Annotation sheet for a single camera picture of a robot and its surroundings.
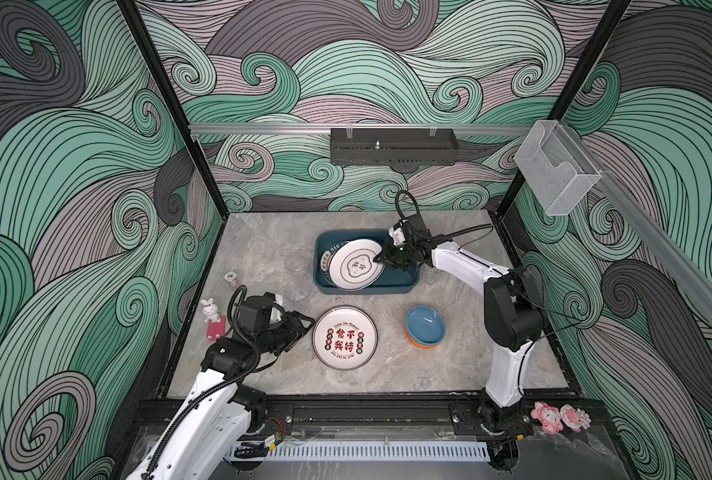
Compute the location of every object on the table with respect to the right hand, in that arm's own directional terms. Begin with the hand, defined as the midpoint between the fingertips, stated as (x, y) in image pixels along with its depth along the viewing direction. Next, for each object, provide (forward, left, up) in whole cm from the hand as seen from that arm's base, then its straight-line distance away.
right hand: (374, 258), depth 92 cm
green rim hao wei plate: (+5, +16, -10) cm, 20 cm away
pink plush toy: (-42, -42, -8) cm, 59 cm away
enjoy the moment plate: (-21, +9, -11) cm, 26 cm away
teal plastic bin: (-9, -5, +1) cm, 10 cm away
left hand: (-23, +17, +3) cm, 29 cm away
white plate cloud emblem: (-1, +7, -4) cm, 8 cm away
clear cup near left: (-6, +25, -9) cm, 28 cm away
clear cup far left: (+4, +27, -10) cm, 29 cm away
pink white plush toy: (-42, -48, -8) cm, 64 cm away
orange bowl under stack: (-24, -15, -10) cm, 30 cm away
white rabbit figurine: (-17, +48, -3) cm, 51 cm away
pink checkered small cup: (-6, +45, -5) cm, 46 cm away
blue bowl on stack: (-19, -15, -7) cm, 25 cm away
